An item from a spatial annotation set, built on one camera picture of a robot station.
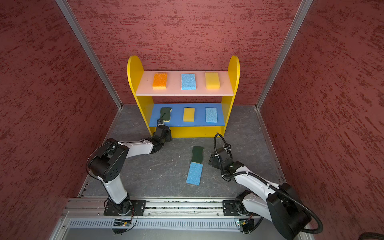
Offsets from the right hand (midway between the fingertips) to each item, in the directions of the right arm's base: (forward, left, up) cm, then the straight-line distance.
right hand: (215, 163), depth 88 cm
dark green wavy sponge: (+32, +32, +10) cm, 46 cm away
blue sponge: (+27, +1, +14) cm, 31 cm away
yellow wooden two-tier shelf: (+53, +14, 0) cm, 55 cm away
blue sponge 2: (-5, +13, -1) cm, 14 cm away
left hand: (+20, +32, +2) cm, 38 cm away
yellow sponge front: (+27, +16, +14) cm, 35 cm away
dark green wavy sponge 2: (+5, +11, -1) cm, 12 cm away
